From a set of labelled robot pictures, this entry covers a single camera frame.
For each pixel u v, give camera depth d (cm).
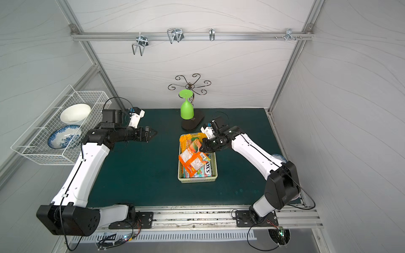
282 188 43
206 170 84
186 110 89
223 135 59
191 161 81
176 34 76
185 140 91
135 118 66
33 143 57
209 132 75
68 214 37
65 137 65
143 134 66
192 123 115
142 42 78
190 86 91
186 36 79
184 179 82
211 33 72
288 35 77
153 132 72
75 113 73
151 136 67
